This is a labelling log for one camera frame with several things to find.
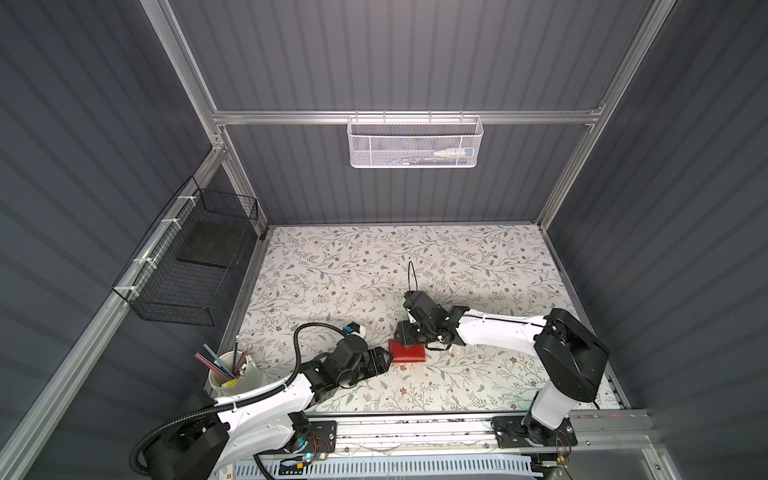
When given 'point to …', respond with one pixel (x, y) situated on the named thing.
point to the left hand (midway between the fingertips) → (387, 361)
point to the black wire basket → (188, 255)
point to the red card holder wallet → (406, 354)
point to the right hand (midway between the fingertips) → (401, 337)
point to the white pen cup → (234, 375)
